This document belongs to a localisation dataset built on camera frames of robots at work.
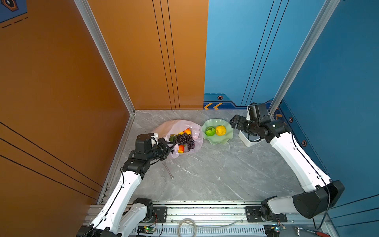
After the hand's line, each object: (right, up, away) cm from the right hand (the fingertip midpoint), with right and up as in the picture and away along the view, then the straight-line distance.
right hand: (235, 123), depth 77 cm
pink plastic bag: (-33, -2, +7) cm, 34 cm away
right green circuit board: (+16, -52, -6) cm, 55 cm away
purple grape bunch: (-27, -10, +19) cm, 35 cm away
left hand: (-31, -9, -2) cm, 32 cm away
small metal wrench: (-35, -32, +10) cm, 48 cm away
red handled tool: (+38, -52, -9) cm, 65 cm away
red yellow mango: (-30, -17, +19) cm, 39 cm away
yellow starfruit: (-3, -5, +25) cm, 25 cm away
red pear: (-26, -5, +25) cm, 37 cm away
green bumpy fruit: (-11, -5, +22) cm, 25 cm away
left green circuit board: (-45, -52, -6) cm, 69 cm away
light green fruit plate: (-7, -11, +23) cm, 26 cm away
